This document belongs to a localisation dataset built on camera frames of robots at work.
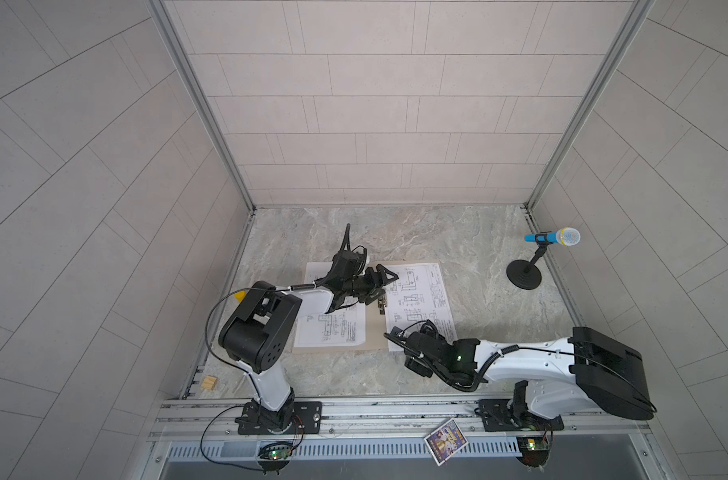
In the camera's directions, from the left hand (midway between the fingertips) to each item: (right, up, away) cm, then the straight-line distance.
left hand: (398, 280), depth 87 cm
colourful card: (+9, -33, -20) cm, 40 cm away
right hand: (+4, -19, -4) cm, 20 cm away
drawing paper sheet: (-24, -14, -1) cm, 27 cm away
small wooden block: (-49, -24, -12) cm, 56 cm away
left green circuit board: (-28, -34, -23) cm, 49 cm away
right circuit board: (+30, -36, -19) cm, 50 cm away
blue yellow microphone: (+44, +13, -10) cm, 47 cm away
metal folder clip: (-5, -7, +2) cm, 9 cm away
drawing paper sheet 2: (+6, -6, +5) cm, 10 cm away
